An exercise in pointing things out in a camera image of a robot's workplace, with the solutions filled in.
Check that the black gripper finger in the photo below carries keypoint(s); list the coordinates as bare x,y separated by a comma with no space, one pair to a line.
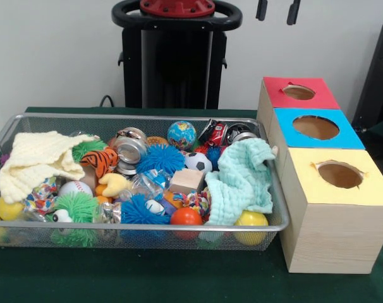
262,11
293,12

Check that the wooden box with three holes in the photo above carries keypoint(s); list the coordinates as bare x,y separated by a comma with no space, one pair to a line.
337,233

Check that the shallow silver mesh bin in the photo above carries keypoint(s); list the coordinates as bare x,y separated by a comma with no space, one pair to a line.
131,228

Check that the black flat panel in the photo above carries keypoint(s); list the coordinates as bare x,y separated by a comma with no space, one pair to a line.
378,79

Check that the blue globe ball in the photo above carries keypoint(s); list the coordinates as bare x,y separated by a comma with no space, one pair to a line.
181,135

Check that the small soccer ball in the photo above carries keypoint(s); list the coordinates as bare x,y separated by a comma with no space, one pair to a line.
198,162

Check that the mint green cloth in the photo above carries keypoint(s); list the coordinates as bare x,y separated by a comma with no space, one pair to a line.
242,176

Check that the blue spiky rubber ball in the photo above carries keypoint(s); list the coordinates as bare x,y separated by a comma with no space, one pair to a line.
161,159

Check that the wooden cube block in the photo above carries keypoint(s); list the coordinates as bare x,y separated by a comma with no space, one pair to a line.
186,180

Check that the orange tiger plush toy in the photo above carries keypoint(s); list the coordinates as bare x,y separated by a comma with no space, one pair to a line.
103,159

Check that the orange smooth ball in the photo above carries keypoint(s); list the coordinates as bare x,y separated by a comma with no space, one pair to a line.
186,217

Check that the white baseball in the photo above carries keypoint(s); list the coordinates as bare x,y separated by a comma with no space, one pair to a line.
74,188

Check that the green spiky ball with eyes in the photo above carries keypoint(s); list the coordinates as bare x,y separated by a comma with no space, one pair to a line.
77,206

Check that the cream knitted cloth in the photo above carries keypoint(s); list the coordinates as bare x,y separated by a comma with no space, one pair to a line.
36,158

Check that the dark green tablecloth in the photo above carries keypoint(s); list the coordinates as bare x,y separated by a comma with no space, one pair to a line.
147,277

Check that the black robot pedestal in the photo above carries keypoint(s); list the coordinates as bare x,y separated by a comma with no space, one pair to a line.
172,63

